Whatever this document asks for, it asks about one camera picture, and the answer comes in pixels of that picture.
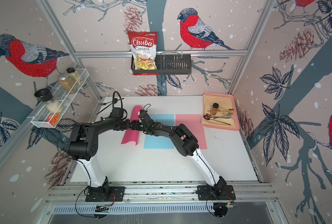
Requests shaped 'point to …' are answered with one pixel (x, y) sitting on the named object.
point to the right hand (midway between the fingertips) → (132, 126)
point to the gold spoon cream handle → (230, 109)
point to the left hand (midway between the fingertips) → (130, 123)
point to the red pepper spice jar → (214, 109)
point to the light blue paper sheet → (153, 142)
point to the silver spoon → (229, 115)
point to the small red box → (54, 119)
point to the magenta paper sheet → (132, 136)
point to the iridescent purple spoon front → (207, 118)
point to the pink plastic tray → (219, 111)
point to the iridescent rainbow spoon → (217, 117)
